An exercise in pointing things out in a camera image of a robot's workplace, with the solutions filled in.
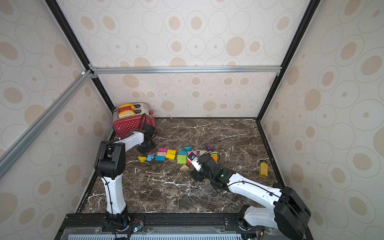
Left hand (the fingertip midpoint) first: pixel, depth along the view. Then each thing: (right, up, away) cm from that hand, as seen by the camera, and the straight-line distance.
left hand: (153, 147), depth 102 cm
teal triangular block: (+24, -1, -2) cm, 24 cm away
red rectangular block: (+25, -4, -30) cm, 39 cm away
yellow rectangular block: (+12, -3, -1) cm, 13 cm away
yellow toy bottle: (+69, -12, -12) cm, 72 cm away
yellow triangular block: (-5, -7, -7) cm, 11 cm away
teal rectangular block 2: (+20, -3, -2) cm, 20 cm away
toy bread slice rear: (-13, +27, -2) cm, 30 cm away
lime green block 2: (+20, -8, -8) cm, 23 cm away
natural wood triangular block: (+22, -11, -10) cm, 26 cm away
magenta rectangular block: (+8, -2, -1) cm, 8 cm away
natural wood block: (+6, -4, -4) cm, 8 cm away
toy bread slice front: (-16, +22, -7) cm, 28 cm away
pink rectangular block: (+28, -3, -1) cm, 28 cm away
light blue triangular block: (-1, -6, -5) cm, 8 cm away
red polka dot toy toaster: (-13, +15, -4) cm, 21 cm away
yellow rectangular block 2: (+13, -6, -4) cm, 15 cm away
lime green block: (+19, -6, -4) cm, 21 cm away
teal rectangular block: (+5, -6, -4) cm, 10 cm away
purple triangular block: (+38, 0, -1) cm, 38 cm away
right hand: (+28, -9, -21) cm, 36 cm away
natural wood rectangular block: (+33, -3, -1) cm, 33 cm away
